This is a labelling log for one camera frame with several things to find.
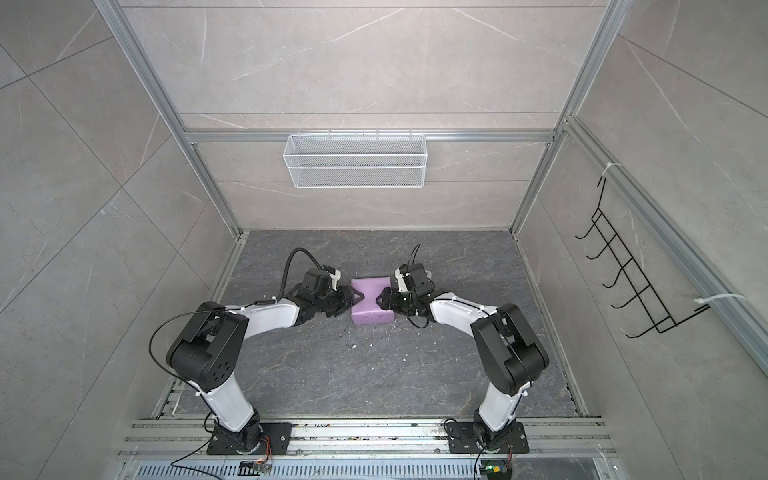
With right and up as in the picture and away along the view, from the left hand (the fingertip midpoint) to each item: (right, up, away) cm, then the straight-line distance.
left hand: (362, 293), depth 93 cm
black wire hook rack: (+65, +8, -25) cm, 70 cm away
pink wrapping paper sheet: (+2, -5, -5) cm, 7 cm away
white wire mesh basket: (-2, +44, +8) cm, 45 cm away
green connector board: (+35, -39, -23) cm, 57 cm away
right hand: (+7, -2, 0) cm, 7 cm away
